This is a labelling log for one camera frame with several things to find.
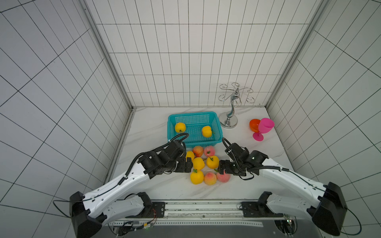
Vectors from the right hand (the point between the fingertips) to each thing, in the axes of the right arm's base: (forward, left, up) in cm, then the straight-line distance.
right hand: (222, 167), depth 79 cm
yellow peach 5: (+28, +27, -3) cm, 39 cm away
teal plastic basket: (+35, +17, -5) cm, 39 cm away
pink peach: (-5, -1, -2) cm, 5 cm away
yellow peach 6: (-5, +14, -2) cm, 15 cm away
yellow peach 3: (+3, +5, -2) cm, 7 cm away
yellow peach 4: (+26, +8, -3) cm, 27 cm away
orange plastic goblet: (+34, -25, -5) cm, 43 cm away
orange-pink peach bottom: (-6, +7, -2) cm, 9 cm away
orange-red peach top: (+10, +14, -2) cm, 17 cm away
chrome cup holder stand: (+40, -9, -7) cm, 42 cm away
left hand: (-5, +22, +7) cm, 23 cm away
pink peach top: (+10, +7, -1) cm, 13 cm away
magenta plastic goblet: (+25, -27, +8) cm, 37 cm away
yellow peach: (+8, +19, -3) cm, 21 cm away
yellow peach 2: (+2, +13, -1) cm, 13 cm away
